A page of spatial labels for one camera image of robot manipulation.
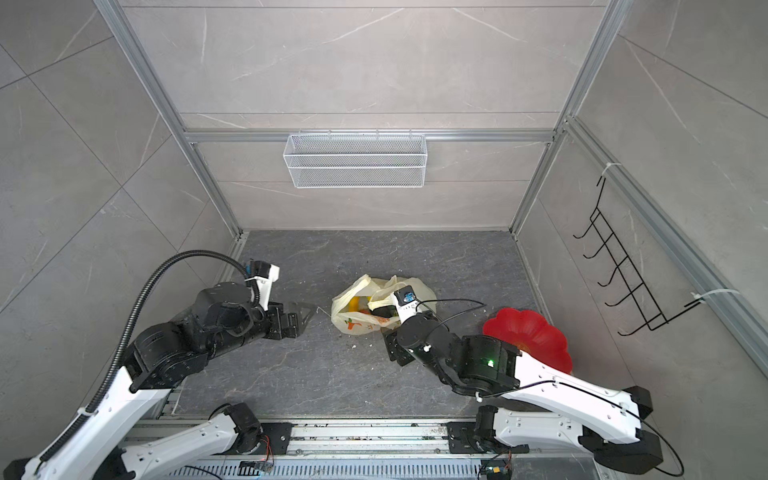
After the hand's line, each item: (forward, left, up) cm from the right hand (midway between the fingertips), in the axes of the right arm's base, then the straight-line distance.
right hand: (394, 323), depth 65 cm
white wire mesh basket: (+60, +12, +3) cm, 61 cm away
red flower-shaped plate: (+8, -43, -26) cm, 51 cm away
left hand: (+3, +20, +5) cm, 21 cm away
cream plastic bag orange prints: (+3, +3, 0) cm, 4 cm away
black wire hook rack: (+16, -55, +4) cm, 57 cm away
